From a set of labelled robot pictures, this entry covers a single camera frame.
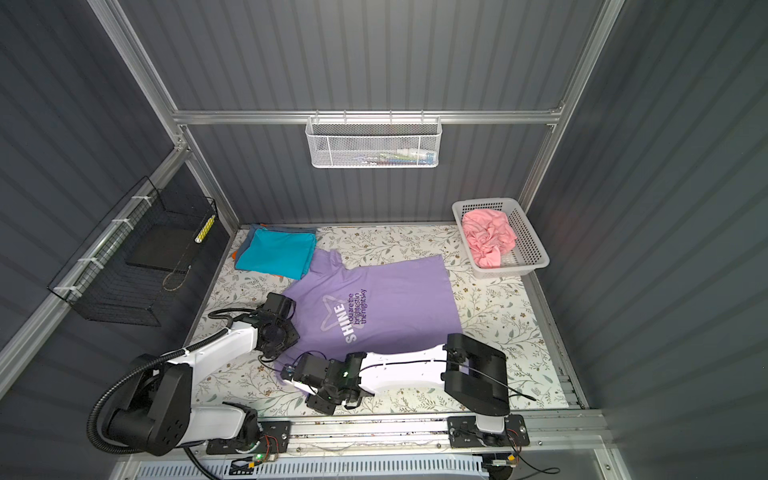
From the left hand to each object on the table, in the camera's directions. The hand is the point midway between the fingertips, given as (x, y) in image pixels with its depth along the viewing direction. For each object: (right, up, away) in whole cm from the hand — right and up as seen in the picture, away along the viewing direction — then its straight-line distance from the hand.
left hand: (292, 341), depth 90 cm
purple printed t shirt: (+15, +9, +6) cm, 18 cm away
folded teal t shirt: (-11, +27, +17) cm, 33 cm away
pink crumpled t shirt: (+68, +35, +21) cm, 79 cm away
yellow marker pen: (-21, +34, -8) cm, 41 cm away
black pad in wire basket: (-30, +28, -11) cm, 43 cm away
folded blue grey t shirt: (-20, +38, +26) cm, 50 cm away
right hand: (+11, -10, -15) cm, 21 cm away
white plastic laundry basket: (+79, +27, +15) cm, 85 cm away
